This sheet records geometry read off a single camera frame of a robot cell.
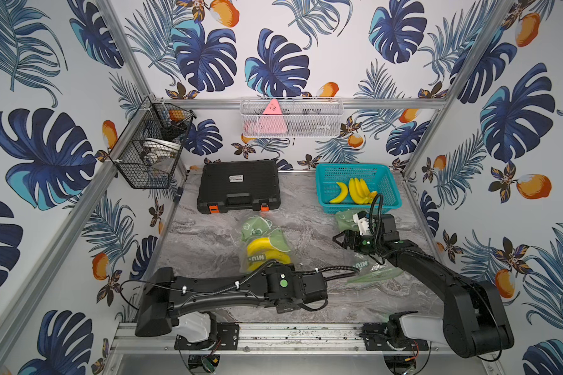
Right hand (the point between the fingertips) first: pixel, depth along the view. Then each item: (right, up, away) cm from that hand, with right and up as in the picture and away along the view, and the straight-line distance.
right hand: (341, 239), depth 88 cm
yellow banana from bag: (+14, +19, +22) cm, 32 cm away
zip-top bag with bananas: (-31, +4, +7) cm, 32 cm away
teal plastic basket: (+25, +26, +25) cm, 43 cm away
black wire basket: (-71, +31, -4) cm, 77 cm away
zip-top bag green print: (+9, -10, -4) cm, 14 cm away
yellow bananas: (-31, -5, +2) cm, 31 cm away
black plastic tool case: (-47, +22, +20) cm, 56 cm away
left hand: (-20, -10, -17) cm, 28 cm away
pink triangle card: (-27, +45, +3) cm, 52 cm away
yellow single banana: (+6, +17, +22) cm, 29 cm away
